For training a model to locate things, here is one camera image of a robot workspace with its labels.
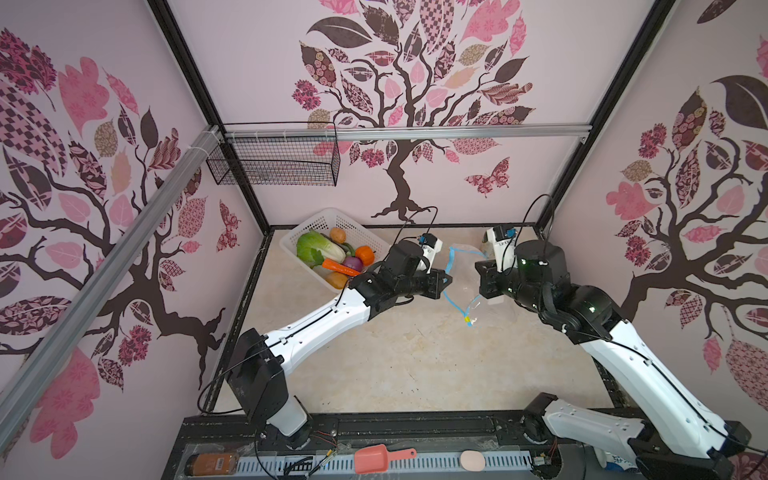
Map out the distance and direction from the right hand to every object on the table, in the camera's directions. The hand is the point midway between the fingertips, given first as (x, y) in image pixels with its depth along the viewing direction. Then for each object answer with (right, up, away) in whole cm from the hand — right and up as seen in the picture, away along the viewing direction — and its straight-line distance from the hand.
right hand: (477, 261), depth 67 cm
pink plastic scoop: (-24, -48, +4) cm, 54 cm away
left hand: (-5, -6, +7) cm, 10 cm away
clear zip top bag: (-1, -7, +7) cm, 10 cm away
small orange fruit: (-40, +9, +44) cm, 60 cm away
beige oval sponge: (-1, -47, +3) cm, 48 cm away
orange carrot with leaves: (-38, -3, +33) cm, 51 cm away
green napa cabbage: (-47, +4, +34) cm, 58 cm away
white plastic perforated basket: (-45, +15, +47) cm, 67 cm away
